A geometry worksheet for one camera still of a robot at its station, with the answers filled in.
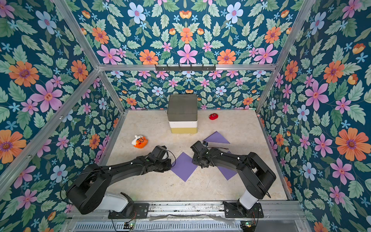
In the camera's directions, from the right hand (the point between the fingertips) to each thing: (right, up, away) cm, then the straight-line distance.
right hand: (195, 160), depth 90 cm
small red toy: (+14, +29, +23) cm, 40 cm away
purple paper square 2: (+14, +14, +10) cm, 22 cm away
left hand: (-13, -3, -1) cm, 13 cm away
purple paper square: (-8, -5, +3) cm, 10 cm away
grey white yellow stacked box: (-11, +31, +26) cm, 42 cm away
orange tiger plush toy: (-37, +11, +5) cm, 39 cm away
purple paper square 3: (+20, -7, -3) cm, 22 cm away
